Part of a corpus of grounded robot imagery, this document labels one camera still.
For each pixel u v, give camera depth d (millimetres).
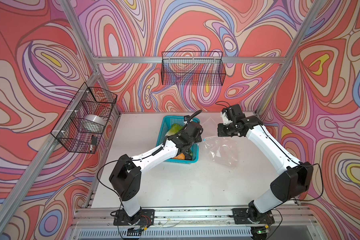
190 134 618
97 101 893
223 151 933
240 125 564
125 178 447
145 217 724
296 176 421
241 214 734
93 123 701
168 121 1058
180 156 876
